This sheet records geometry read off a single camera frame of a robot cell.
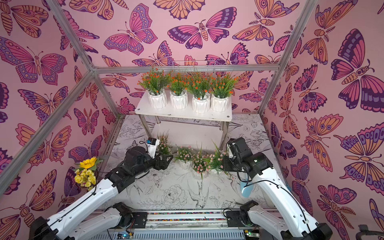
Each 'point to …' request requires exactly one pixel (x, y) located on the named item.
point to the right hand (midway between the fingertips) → (225, 162)
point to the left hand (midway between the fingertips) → (168, 153)
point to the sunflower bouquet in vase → (86, 175)
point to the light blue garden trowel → (246, 189)
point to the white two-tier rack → (149, 116)
